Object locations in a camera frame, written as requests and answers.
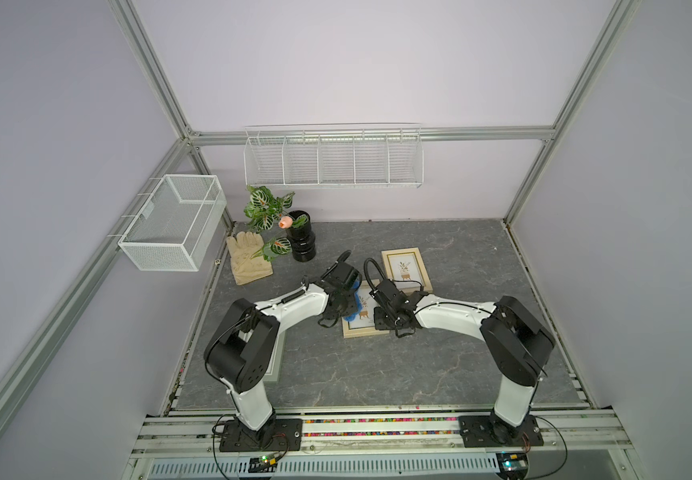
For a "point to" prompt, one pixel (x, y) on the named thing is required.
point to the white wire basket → (175, 226)
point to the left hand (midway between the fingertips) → (348, 310)
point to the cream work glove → (248, 259)
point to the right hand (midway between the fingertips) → (380, 318)
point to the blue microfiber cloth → (355, 285)
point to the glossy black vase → (302, 239)
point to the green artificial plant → (266, 211)
